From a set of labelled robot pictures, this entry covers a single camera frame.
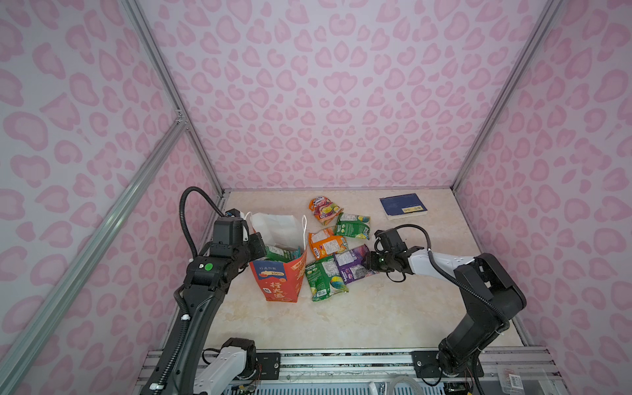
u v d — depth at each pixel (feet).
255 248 2.10
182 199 1.62
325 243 3.21
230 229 1.70
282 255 2.81
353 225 3.40
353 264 3.05
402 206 3.72
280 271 2.31
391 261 2.36
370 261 2.75
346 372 2.37
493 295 1.53
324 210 3.54
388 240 2.47
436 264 1.76
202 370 1.71
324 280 2.86
